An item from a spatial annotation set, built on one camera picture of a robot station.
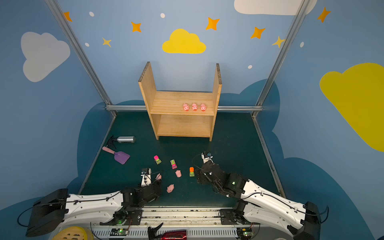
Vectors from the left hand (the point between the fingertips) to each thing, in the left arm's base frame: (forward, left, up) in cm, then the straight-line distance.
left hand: (159, 184), depth 84 cm
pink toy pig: (+34, -19, +29) cm, 49 cm away
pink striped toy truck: (+11, -7, +1) cm, 14 cm away
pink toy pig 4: (+4, +1, +1) cm, 4 cm away
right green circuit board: (-22, -45, -2) cm, 50 cm away
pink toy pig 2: (+34, -24, +29) cm, 51 cm away
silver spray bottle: (+29, +26, +2) cm, 39 cm away
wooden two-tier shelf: (+37, -2, +26) cm, 45 cm away
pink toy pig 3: (+34, -15, +29) cm, 47 cm away
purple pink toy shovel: (+17, +28, 0) cm, 33 cm away
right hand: (+4, -24, +14) cm, 28 cm away
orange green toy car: (+7, -18, +1) cm, 20 cm away
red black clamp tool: (-24, -11, +1) cm, 26 cm away
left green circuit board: (-22, +18, -2) cm, 29 cm away
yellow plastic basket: (-24, +36, +2) cm, 43 cm away
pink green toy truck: (+15, +4, +1) cm, 15 cm away
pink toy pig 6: (-3, -6, +1) cm, 7 cm away
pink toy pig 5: (+6, -11, 0) cm, 12 cm away
